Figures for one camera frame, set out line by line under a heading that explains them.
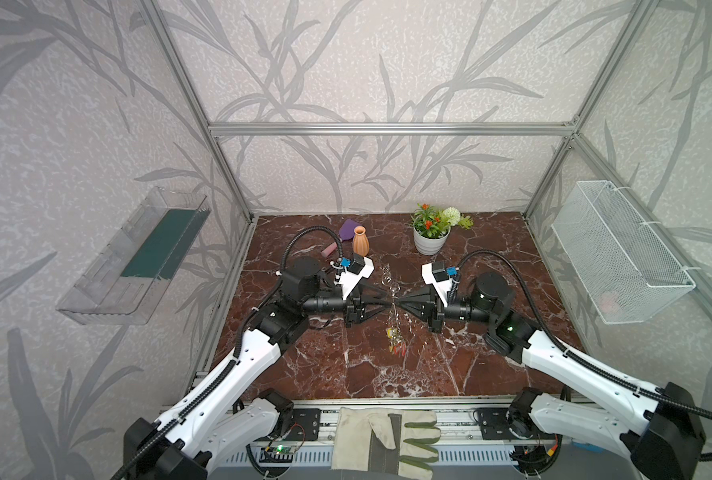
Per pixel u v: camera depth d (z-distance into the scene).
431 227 0.98
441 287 0.57
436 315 0.57
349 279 0.57
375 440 0.71
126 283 0.63
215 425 0.43
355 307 0.57
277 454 0.72
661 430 0.38
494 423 0.74
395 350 0.69
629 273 0.63
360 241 1.02
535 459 0.73
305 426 0.74
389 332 0.66
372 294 0.63
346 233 1.16
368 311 0.62
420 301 0.60
